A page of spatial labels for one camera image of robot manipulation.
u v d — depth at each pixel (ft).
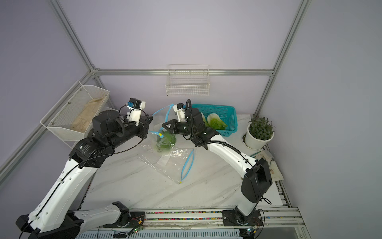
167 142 2.23
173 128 2.08
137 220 2.38
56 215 1.18
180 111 2.21
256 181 1.38
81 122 2.47
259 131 2.94
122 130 1.45
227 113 3.86
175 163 3.04
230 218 2.40
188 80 3.14
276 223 2.42
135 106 1.58
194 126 1.88
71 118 2.52
